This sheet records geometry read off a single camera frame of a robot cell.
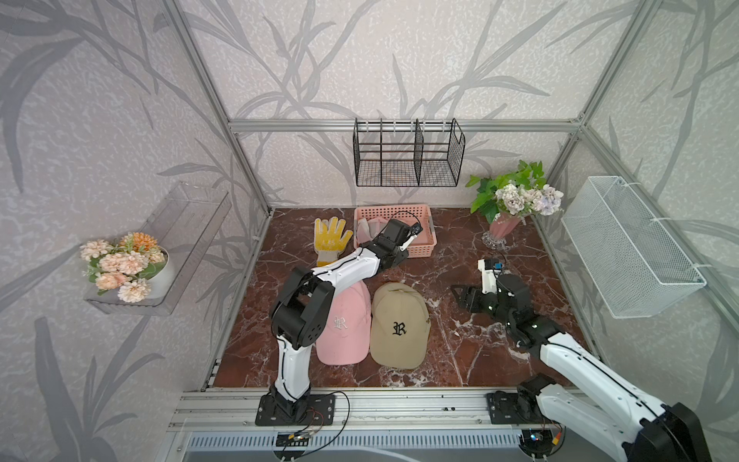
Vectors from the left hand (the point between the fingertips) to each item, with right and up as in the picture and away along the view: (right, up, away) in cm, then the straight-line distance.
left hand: (394, 240), depth 96 cm
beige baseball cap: (+2, -24, -14) cm, 28 cm away
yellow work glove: (-25, -1, +13) cm, 28 cm away
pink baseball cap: (-14, -28, -13) cm, 34 cm away
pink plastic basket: (+10, -2, +5) cm, 11 cm away
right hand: (+19, -12, -14) cm, 26 cm away
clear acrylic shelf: (-55, +5, -22) cm, 59 cm away
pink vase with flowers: (+33, +13, -11) cm, 37 cm away
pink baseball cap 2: (-9, +4, +9) cm, 14 cm away
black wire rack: (+5, +32, +9) cm, 34 cm away
